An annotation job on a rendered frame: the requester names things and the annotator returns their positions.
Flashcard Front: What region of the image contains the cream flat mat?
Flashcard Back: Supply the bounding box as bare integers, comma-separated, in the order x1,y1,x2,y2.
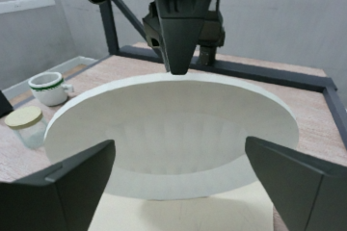
89,181,273,231

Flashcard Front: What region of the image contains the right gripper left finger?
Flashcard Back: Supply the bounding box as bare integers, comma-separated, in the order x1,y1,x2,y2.
0,140,117,231

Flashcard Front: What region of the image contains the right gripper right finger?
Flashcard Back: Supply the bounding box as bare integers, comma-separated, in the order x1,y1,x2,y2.
245,136,347,231

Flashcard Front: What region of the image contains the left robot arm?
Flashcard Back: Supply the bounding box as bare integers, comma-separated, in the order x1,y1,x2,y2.
195,0,226,67

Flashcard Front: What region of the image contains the white cup with green stripe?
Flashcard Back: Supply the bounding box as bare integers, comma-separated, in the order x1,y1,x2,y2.
29,72,74,106

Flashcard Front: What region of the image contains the white round platter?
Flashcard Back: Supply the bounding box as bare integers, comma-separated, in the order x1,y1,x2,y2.
43,73,300,200

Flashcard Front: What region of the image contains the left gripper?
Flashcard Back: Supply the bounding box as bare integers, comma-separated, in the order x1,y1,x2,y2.
142,0,211,76

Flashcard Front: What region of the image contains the black rectangular frame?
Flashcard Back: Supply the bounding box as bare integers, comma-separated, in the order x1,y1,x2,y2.
65,45,347,151

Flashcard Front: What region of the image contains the glass jar with beige lid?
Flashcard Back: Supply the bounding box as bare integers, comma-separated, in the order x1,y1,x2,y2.
5,106,48,149

